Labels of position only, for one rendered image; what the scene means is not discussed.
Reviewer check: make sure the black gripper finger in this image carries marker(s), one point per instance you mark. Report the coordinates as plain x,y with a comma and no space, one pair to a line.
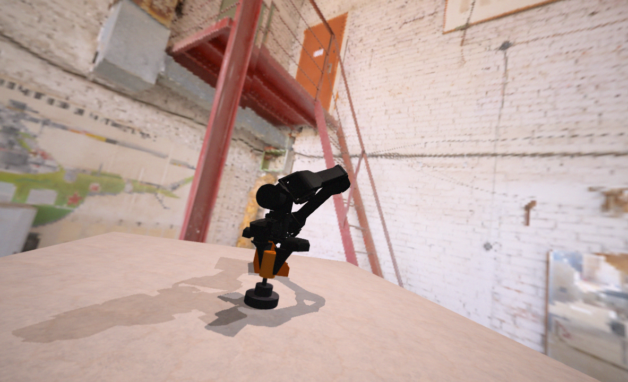
261,247
281,256

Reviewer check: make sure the orange knob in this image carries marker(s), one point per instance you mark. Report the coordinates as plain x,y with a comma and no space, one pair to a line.
266,270

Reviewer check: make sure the dark grey round pedestal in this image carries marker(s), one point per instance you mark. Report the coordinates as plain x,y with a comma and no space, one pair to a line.
262,296

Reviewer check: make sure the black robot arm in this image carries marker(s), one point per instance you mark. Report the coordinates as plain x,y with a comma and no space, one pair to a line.
302,187

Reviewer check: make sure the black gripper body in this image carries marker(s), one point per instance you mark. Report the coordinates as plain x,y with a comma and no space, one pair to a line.
286,242

